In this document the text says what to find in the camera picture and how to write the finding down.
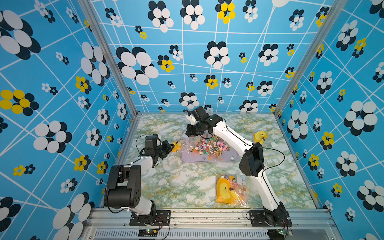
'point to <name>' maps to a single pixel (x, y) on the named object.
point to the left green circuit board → (148, 232)
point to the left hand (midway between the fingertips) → (176, 143)
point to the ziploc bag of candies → (233, 191)
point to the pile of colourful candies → (211, 145)
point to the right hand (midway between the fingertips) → (187, 132)
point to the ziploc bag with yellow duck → (259, 136)
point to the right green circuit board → (276, 233)
